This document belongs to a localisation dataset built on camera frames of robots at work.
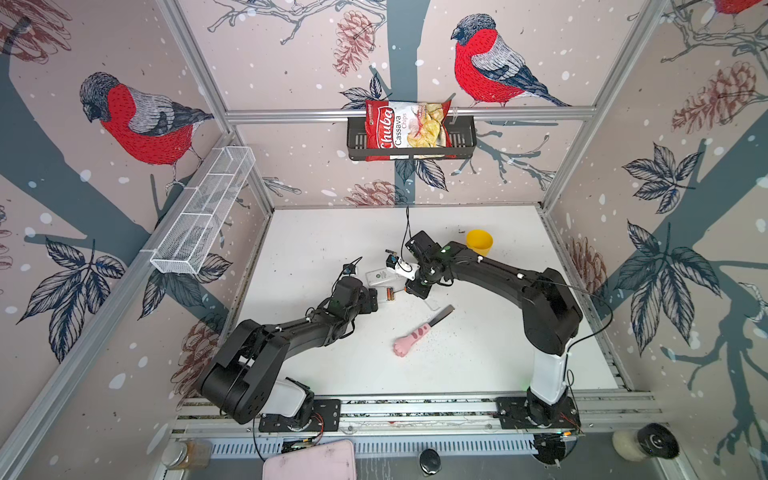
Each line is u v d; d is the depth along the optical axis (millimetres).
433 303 946
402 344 837
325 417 733
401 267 778
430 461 600
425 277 760
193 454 633
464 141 946
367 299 827
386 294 946
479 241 952
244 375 429
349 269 817
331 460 665
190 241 712
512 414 728
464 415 745
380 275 985
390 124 872
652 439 611
